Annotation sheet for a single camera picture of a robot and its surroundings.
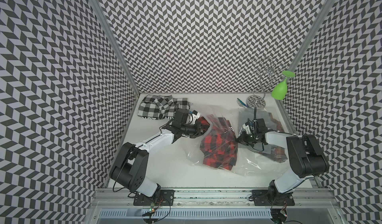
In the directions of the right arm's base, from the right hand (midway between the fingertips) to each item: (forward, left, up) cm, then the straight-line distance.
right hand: (237, 142), depth 93 cm
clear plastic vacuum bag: (-13, -14, +2) cm, 19 cm away
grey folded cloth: (+22, -9, -1) cm, 24 cm away
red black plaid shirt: (-7, +13, +11) cm, 19 cm away
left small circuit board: (-36, +46, +5) cm, 58 cm away
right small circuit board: (-38, -13, 0) cm, 40 cm away
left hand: (-1, +19, +16) cm, 25 cm away
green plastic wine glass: (+21, -24, +24) cm, 40 cm away
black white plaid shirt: (+27, +52, +3) cm, 59 cm away
